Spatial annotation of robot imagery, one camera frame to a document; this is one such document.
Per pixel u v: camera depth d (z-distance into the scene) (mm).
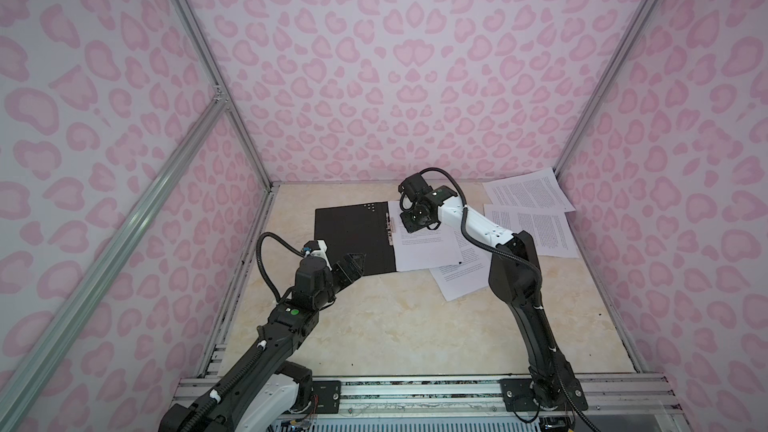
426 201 719
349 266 729
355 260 736
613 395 744
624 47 823
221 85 903
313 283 610
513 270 576
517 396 734
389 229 1048
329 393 735
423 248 1007
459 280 930
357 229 1099
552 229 1066
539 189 1184
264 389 580
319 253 747
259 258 588
